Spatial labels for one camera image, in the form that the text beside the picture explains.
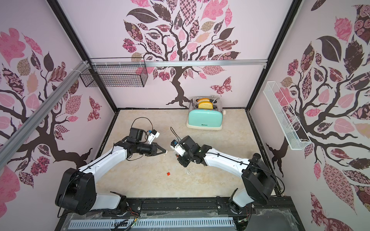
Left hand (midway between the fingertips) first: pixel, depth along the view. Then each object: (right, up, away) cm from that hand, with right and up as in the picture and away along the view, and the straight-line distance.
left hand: (163, 154), depth 80 cm
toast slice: (+26, +30, +16) cm, 43 cm away
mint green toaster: (+26, +25, +16) cm, 39 cm away
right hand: (+10, -3, +2) cm, 10 cm away
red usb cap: (+2, -13, +5) cm, 14 cm away
